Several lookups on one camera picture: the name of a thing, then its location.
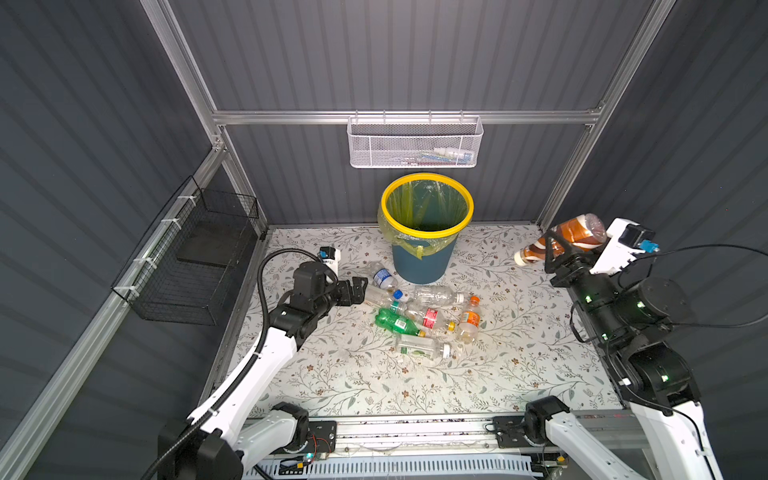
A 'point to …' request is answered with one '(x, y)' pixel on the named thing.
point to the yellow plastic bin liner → (423, 205)
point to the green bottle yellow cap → (392, 321)
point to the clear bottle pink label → (440, 318)
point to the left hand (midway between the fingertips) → (353, 280)
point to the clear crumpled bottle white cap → (437, 296)
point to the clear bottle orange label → (470, 321)
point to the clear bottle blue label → (385, 280)
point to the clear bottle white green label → (421, 346)
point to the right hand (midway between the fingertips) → (562, 238)
